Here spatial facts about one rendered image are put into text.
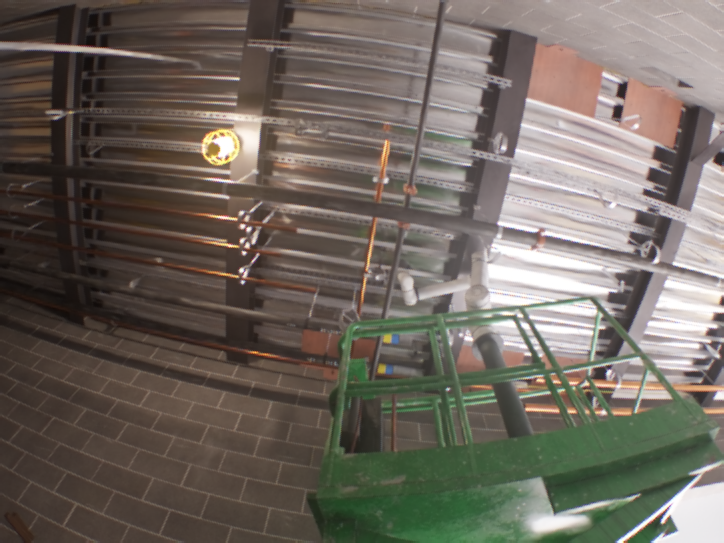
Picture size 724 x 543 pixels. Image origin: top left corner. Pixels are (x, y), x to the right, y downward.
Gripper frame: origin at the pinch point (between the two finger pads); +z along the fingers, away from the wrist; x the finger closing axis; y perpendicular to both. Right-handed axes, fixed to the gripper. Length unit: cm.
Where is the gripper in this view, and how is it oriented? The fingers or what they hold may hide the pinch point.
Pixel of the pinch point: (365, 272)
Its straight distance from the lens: 304.1
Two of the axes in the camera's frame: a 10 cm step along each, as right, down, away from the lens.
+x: 2.1, 4.2, -8.8
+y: 1.5, -9.0, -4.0
